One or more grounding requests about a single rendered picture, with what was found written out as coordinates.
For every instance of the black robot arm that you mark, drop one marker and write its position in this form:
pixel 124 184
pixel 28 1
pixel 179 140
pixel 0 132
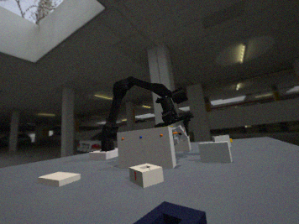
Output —
pixel 120 88

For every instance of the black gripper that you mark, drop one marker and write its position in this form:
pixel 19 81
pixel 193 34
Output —
pixel 186 117

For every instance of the beige flat box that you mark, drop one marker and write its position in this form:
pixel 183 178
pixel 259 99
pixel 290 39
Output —
pixel 58 179

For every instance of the beige box with red arrow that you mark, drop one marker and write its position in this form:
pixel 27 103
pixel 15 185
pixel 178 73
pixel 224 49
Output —
pixel 146 175

